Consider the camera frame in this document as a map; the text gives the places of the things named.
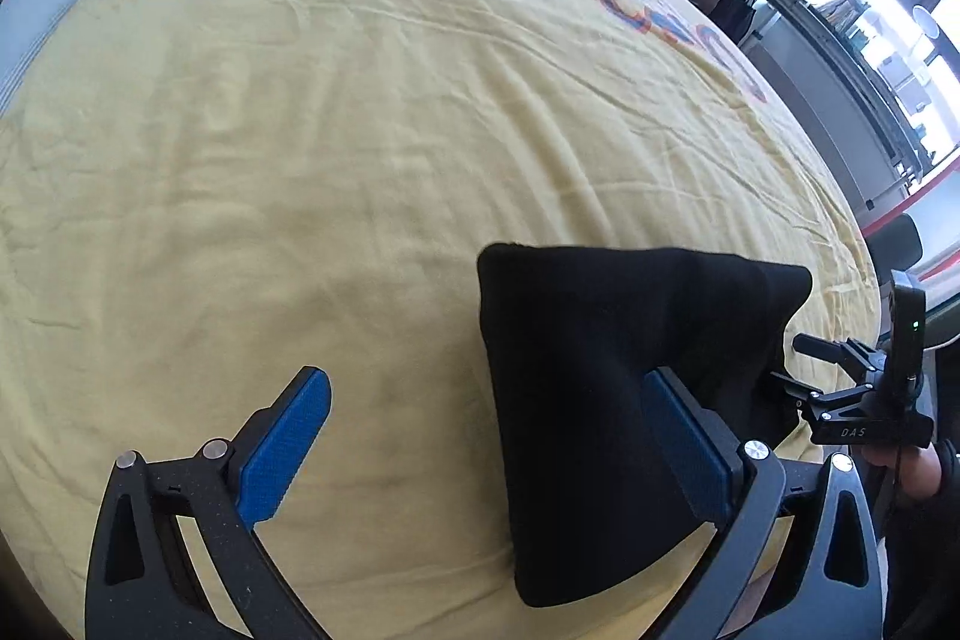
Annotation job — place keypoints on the black chair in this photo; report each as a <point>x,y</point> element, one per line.
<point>896,242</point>

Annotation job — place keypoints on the person's right forearm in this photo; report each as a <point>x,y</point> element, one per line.
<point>930,572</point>

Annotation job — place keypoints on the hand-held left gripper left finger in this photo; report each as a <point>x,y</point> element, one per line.
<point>289,449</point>

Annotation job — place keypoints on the black bag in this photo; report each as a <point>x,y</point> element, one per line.
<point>735,18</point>

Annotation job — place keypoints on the black pants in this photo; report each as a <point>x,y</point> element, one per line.
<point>585,385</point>

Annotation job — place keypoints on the yellow printed blanket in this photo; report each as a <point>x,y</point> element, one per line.
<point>300,160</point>

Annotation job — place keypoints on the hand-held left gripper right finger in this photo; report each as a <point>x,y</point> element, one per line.
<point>694,460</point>

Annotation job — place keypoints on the person's right hand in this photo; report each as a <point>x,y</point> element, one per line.
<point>919,471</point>

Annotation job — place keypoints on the long grey desk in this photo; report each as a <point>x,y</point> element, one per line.
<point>825,55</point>

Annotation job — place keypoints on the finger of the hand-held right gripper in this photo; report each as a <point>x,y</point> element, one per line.
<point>817,401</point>
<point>840,349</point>

